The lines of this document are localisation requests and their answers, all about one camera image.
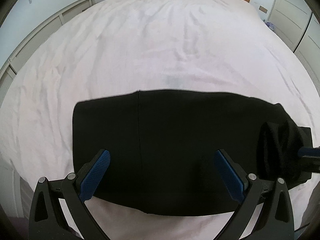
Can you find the black pants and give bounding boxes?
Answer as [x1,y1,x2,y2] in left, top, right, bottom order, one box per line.
[72,90,312,216]

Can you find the items on nightstand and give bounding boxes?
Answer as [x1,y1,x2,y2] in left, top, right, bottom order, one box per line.
[264,21,275,31]

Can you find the white louvered wardrobe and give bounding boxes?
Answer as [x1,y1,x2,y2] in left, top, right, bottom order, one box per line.
[268,0,319,90]

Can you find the white radiator cover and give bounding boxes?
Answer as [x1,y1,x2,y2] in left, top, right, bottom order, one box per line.
[1,0,95,101]

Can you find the wooden wall switch plate right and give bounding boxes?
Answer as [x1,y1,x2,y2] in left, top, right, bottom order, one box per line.
[259,6,268,14]

